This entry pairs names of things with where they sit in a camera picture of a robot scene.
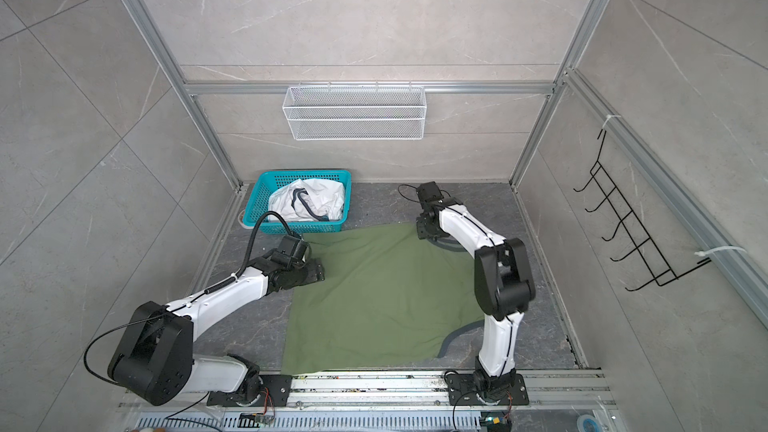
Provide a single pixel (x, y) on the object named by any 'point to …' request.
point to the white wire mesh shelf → (354, 113)
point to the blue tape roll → (587, 423)
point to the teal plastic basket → (258, 204)
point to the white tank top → (315, 199)
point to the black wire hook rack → (631, 226)
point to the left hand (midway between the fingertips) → (315, 265)
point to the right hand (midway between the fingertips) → (430, 227)
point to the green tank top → (387, 295)
